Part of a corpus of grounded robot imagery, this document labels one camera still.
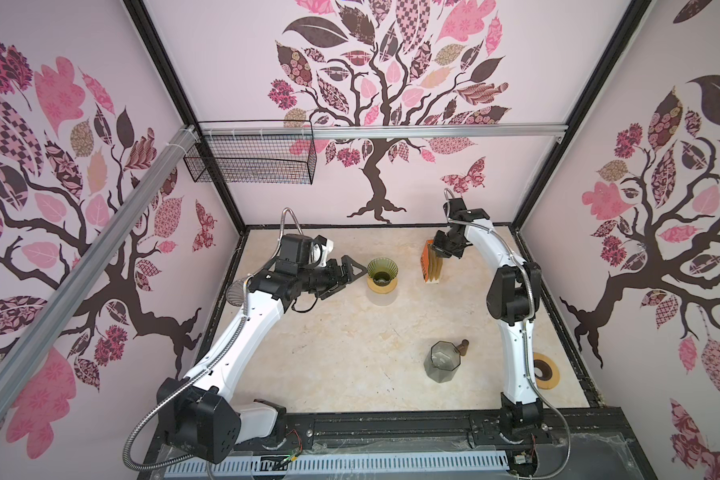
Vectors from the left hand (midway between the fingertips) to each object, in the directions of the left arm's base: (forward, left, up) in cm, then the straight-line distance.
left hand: (357, 282), depth 74 cm
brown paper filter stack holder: (+20, -25, -17) cm, 36 cm away
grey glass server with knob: (-10, -26, -29) cm, 40 cm away
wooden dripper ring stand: (+7, -7, -14) cm, 18 cm away
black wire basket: (+44, +35, +9) cm, 57 cm away
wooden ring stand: (-15, -54, -23) cm, 61 cm away
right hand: (+24, -28, -15) cm, 40 cm away
